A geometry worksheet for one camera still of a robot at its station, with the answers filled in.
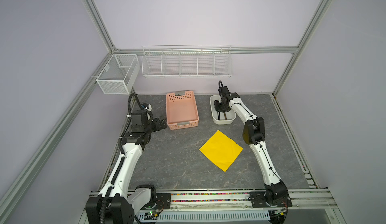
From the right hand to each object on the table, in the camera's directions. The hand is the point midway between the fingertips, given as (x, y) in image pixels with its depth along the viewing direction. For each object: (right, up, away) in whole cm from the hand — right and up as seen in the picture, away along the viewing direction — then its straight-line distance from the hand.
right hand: (217, 109), depth 110 cm
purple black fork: (+5, -5, -3) cm, 8 cm away
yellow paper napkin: (0, -25, -18) cm, 31 cm away
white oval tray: (+9, -4, -5) cm, 11 cm away
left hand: (-36, -6, -30) cm, 47 cm away
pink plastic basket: (-27, -1, -1) cm, 27 cm away
